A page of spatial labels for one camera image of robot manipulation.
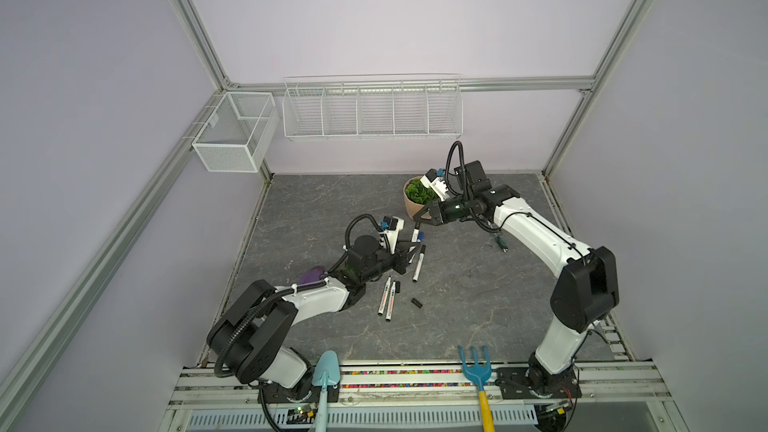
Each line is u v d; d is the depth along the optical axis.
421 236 1.04
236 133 1.02
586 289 0.47
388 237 0.72
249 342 0.43
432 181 0.76
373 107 1.06
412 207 0.96
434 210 0.73
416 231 0.81
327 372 0.75
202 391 0.75
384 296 0.89
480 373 0.74
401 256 0.73
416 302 0.87
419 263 0.95
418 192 0.99
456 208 0.72
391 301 0.87
